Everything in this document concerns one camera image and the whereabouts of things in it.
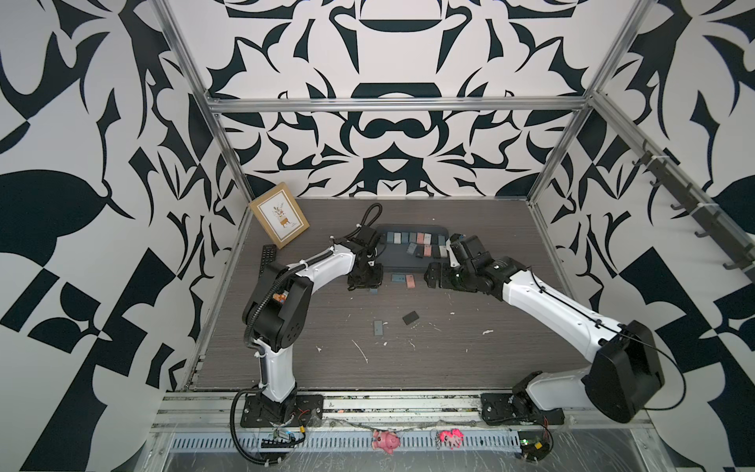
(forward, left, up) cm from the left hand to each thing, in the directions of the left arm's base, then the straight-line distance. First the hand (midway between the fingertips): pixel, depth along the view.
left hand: (374, 279), depth 94 cm
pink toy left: (-42, -1, -1) cm, 42 cm away
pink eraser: (+18, -17, -3) cm, 25 cm away
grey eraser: (-15, 0, -3) cm, 15 cm away
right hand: (-4, -17, +10) cm, 20 cm away
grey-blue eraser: (+13, -13, -3) cm, 19 cm away
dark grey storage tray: (+13, -7, -6) cm, 16 cm away
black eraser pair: (+12, -16, -3) cm, 21 cm away
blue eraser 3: (-4, 0, 0) cm, 4 cm away
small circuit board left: (-41, +25, -7) cm, 48 cm away
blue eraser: (+19, -6, -3) cm, 20 cm away
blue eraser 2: (+18, -12, -3) cm, 22 cm away
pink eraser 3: (0, -12, -3) cm, 12 cm away
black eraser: (-12, -10, -4) cm, 16 cm away
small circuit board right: (-44, -36, -5) cm, 57 cm away
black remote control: (+12, +36, -2) cm, 38 cm away
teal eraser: (+1, -8, -2) cm, 8 cm away
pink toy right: (-42, -17, -2) cm, 45 cm away
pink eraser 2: (+12, -19, -3) cm, 23 cm away
